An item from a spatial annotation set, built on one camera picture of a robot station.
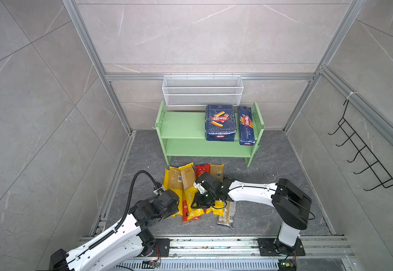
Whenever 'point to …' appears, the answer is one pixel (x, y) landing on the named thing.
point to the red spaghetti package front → (185, 213)
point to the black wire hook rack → (383, 176)
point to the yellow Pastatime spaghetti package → (187, 173)
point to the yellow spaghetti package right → (217, 170)
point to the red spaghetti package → (200, 169)
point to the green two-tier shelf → (183, 134)
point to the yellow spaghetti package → (172, 180)
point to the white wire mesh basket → (201, 91)
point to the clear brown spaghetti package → (229, 211)
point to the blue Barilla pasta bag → (220, 123)
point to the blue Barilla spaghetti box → (246, 127)
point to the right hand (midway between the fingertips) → (193, 207)
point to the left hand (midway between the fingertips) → (177, 203)
